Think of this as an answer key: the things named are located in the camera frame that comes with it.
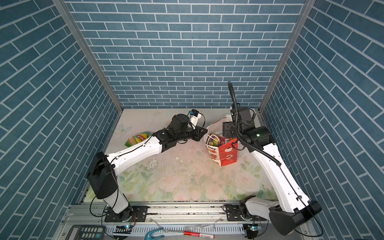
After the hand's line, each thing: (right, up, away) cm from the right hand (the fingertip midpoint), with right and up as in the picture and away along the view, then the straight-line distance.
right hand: (227, 124), depth 71 cm
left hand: (-9, -4, +6) cm, 12 cm away
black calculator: (-66, -50, -3) cm, 82 cm away
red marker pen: (-12, -51, -3) cm, 52 cm away
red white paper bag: (-1, -14, +6) cm, 15 cm away
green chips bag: (-52, -9, +20) cm, 57 cm away
